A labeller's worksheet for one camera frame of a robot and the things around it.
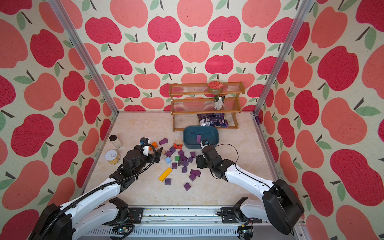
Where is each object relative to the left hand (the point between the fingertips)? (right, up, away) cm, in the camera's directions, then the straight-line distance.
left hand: (155, 148), depth 82 cm
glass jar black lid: (-29, +5, +12) cm, 32 cm away
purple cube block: (+21, -6, +14) cm, 26 cm away
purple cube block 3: (+14, -5, +14) cm, 20 cm away
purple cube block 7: (+16, -15, +8) cm, 23 cm away
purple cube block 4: (+5, -6, +14) cm, 16 cm away
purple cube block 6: (+16, -11, +10) cm, 22 cm away
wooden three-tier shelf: (+23, +30, +41) cm, 56 cm away
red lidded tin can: (+35, +36, +8) cm, 51 cm away
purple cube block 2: (+8, -3, +16) cm, 18 cm away
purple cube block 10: (+18, -21, 0) cm, 28 cm away
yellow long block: (+5, -16, +7) cm, 18 cm away
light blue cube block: (+6, -9, +11) cm, 15 cm away
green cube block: (+11, -9, +14) cm, 20 cm away
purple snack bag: (+37, +17, +23) cm, 47 cm away
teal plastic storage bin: (+22, +5, +26) cm, 34 cm away
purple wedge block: (+1, +2, +22) cm, 22 cm away
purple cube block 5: (+10, -12, +9) cm, 18 cm away
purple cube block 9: (+7, -20, +3) cm, 21 cm away
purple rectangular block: (+15, -8, +13) cm, 22 cm away
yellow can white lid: (-28, -7, +9) cm, 30 cm away
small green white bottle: (+38, +28, +14) cm, 50 cm away
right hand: (+27, -7, +4) cm, 28 cm away
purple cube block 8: (+21, -17, +4) cm, 28 cm away
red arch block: (+11, -2, +18) cm, 21 cm away
